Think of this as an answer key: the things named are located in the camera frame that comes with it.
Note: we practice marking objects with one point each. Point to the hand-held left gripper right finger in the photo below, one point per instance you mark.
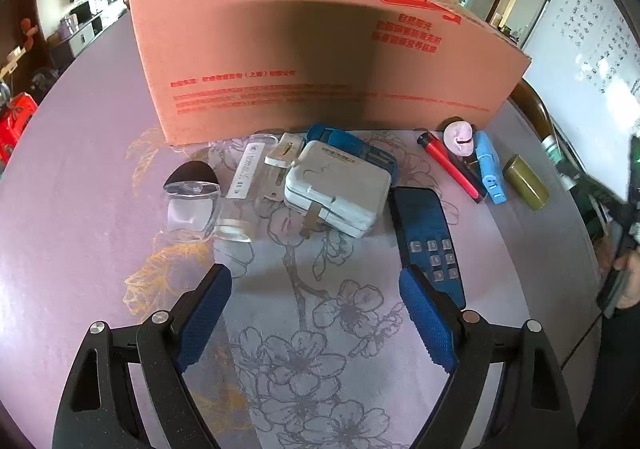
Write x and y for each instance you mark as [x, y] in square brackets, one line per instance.
[427, 324]

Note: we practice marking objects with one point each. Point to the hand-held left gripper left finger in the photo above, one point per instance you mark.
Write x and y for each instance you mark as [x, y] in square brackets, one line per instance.
[202, 319]

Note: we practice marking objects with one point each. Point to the blue toy car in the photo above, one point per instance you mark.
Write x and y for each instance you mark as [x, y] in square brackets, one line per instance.
[350, 141]

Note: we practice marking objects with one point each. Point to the purple floral cloth desktop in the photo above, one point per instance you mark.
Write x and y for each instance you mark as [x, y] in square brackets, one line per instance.
[100, 179]

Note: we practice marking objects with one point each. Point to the person's right hand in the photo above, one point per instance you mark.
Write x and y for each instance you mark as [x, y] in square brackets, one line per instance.
[631, 279]

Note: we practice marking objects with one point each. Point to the dark blue calculator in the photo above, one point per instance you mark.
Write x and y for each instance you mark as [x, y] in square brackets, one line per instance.
[420, 219]

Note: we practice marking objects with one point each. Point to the olive green cylinder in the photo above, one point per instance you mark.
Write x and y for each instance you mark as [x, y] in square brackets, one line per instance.
[525, 181]

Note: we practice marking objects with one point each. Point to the clear suction cup holder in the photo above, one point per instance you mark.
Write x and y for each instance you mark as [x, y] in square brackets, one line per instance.
[192, 209]

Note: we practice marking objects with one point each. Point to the black pen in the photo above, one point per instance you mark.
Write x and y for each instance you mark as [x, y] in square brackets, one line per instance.
[467, 172]

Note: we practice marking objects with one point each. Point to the person's dark clothing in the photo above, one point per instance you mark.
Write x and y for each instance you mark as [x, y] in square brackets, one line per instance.
[615, 379]

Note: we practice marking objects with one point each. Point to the white grey plastic case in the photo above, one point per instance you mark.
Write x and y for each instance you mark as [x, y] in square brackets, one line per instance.
[335, 184]

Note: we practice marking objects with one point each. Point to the whiteboard with writing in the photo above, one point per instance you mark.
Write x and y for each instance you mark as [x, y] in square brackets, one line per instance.
[575, 54]

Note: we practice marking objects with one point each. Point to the small pink toy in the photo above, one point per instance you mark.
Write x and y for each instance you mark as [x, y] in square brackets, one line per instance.
[460, 134]

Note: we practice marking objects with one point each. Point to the white charger plug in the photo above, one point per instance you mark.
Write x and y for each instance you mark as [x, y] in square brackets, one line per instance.
[285, 151]

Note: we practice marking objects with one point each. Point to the red plastic toy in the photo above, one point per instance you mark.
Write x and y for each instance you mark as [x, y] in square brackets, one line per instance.
[15, 124]

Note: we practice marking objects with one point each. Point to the television cabinet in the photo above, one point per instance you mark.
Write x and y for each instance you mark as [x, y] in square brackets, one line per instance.
[80, 36]

